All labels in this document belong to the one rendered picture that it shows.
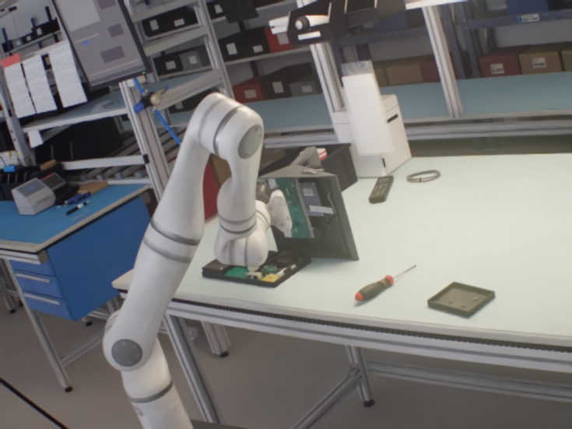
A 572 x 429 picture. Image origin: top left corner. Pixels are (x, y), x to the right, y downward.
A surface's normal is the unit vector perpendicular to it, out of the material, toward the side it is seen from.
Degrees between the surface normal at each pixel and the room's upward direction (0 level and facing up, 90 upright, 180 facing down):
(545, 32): 90
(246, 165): 127
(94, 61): 101
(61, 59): 87
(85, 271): 90
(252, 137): 117
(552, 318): 0
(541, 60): 90
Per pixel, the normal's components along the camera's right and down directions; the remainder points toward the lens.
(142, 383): -0.25, -0.77
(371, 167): -0.63, 0.41
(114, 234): 0.73, 0.01
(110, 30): -0.21, 0.55
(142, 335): 0.32, 0.30
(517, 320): -0.28, -0.91
